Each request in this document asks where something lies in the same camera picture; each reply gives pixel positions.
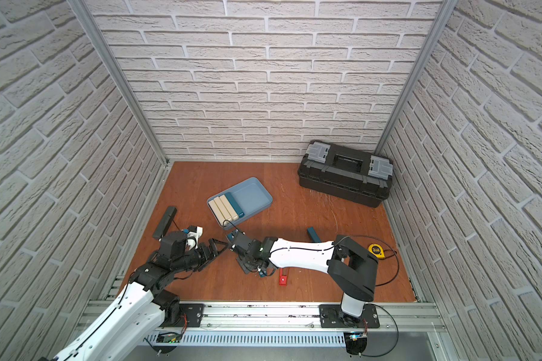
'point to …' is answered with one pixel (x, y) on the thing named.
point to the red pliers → (282, 279)
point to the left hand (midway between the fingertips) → (225, 248)
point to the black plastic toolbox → (361, 178)
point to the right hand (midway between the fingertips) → (249, 256)
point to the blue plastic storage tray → (251, 197)
